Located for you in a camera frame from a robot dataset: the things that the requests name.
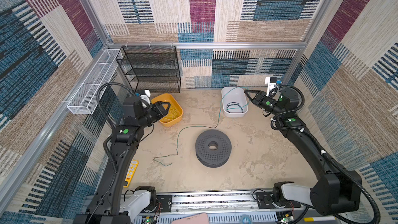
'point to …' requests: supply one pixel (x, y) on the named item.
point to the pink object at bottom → (199, 218)
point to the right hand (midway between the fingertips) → (244, 93)
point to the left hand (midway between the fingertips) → (169, 102)
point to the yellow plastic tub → (167, 98)
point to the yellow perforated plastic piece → (132, 169)
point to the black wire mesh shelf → (154, 68)
